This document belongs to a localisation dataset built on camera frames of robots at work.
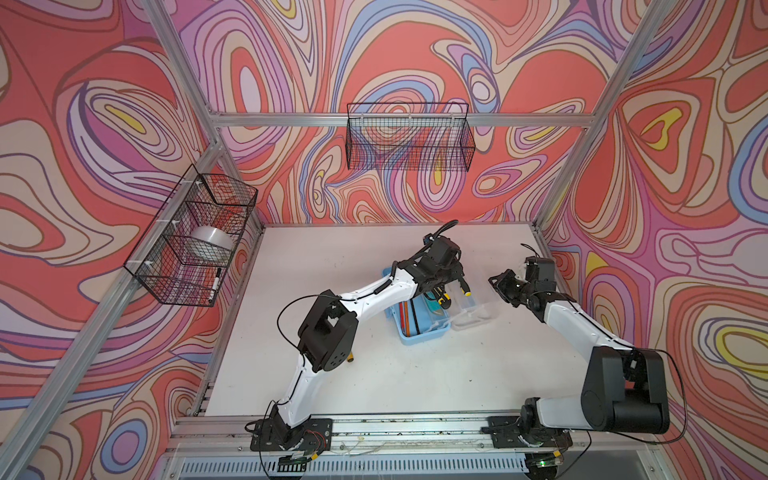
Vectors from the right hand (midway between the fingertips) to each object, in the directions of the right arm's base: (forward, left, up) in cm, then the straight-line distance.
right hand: (490, 285), depth 90 cm
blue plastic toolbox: (-6, +23, -9) cm, 25 cm away
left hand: (+2, +9, +7) cm, 11 cm away
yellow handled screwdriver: (-18, +43, -8) cm, 47 cm away
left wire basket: (-7, +84, +25) cm, 88 cm away
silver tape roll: (-2, +74, +25) cm, 78 cm away
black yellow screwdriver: (-2, +9, +2) cm, 10 cm away
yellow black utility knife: (-4, +15, -1) cm, 16 cm away
